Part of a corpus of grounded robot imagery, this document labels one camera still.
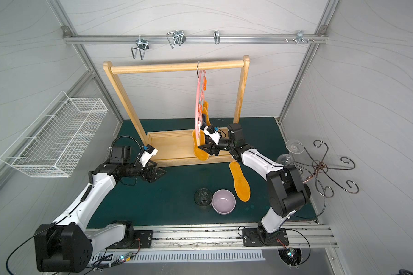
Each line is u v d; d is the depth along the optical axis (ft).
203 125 2.50
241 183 2.97
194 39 2.55
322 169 2.02
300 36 2.51
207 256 2.30
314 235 2.47
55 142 2.26
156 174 2.31
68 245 1.28
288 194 1.51
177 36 2.51
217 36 2.58
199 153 2.89
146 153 2.31
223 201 2.77
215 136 2.40
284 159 2.40
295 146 2.17
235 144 2.29
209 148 2.46
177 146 3.42
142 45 2.57
